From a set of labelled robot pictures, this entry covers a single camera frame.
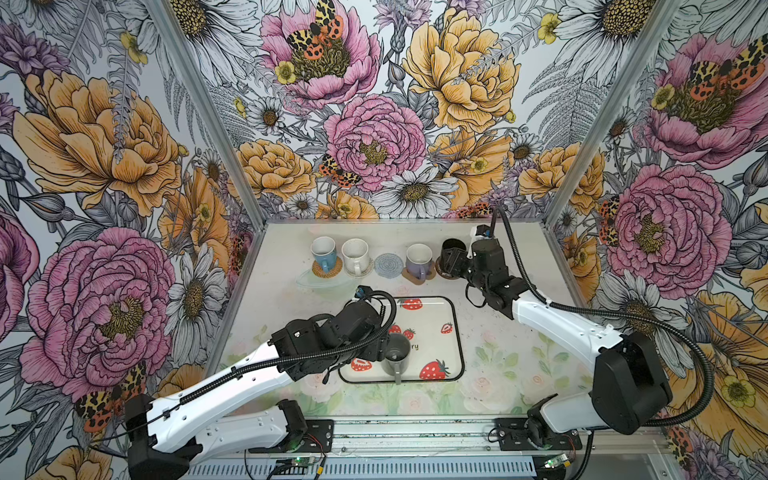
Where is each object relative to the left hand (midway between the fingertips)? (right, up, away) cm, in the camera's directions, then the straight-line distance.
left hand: (371, 345), depth 71 cm
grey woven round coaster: (+4, +17, +38) cm, 41 cm away
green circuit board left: (-15, -27, 0) cm, 31 cm away
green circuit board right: (+43, -28, +1) cm, 51 cm away
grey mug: (+6, -8, +15) cm, 18 cm away
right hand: (+21, +19, +15) cm, 32 cm away
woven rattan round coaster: (-16, +14, +35) cm, 41 cm away
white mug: (-8, +21, +34) cm, 41 cm away
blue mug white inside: (-17, +21, +29) cm, 40 cm away
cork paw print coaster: (+13, +11, +33) cm, 37 cm away
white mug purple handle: (+14, +18, +34) cm, 41 cm away
